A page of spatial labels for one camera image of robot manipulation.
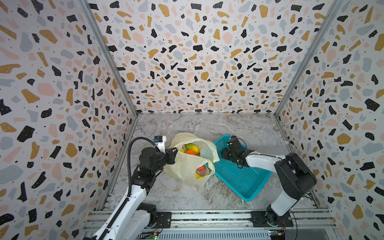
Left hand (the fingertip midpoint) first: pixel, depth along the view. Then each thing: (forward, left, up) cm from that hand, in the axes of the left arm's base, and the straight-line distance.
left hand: (178, 146), depth 76 cm
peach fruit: (-5, -13, -22) cm, 26 cm away
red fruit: (-4, -12, -18) cm, 22 cm away
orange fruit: (+7, -6, -18) cm, 20 cm away
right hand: (+8, -25, -17) cm, 31 cm away
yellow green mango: (+11, -5, -18) cm, 22 cm away
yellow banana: (-8, -10, -21) cm, 25 cm away
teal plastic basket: (-10, -39, -23) cm, 46 cm away
